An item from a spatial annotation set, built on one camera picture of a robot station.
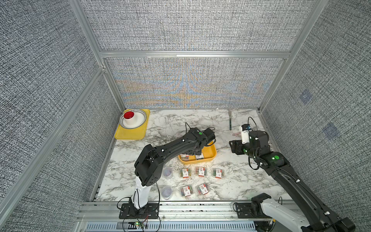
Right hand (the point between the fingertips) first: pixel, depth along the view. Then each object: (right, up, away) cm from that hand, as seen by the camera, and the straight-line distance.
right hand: (236, 138), depth 77 cm
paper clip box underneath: (-28, -14, +13) cm, 34 cm away
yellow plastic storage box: (-11, -11, +18) cm, 24 cm away
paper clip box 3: (-8, -22, +7) cm, 24 cm away
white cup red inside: (-70, +13, +33) cm, 78 cm away
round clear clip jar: (-38, -21, +7) cm, 44 cm away
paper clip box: (-27, -29, +1) cm, 39 cm away
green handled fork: (+9, +14, +40) cm, 43 cm away
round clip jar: (-37, -30, +1) cm, 48 cm away
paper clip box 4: (-18, -13, +13) cm, 26 cm away
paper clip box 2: (-18, -21, +9) cm, 29 cm away
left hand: (-22, -8, +8) cm, 25 cm away
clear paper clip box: (-27, -21, +7) cm, 35 cm away
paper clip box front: (-17, -28, +2) cm, 33 cm away
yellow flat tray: (-65, 0, +30) cm, 72 cm away
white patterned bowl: (-62, +11, +36) cm, 73 cm away
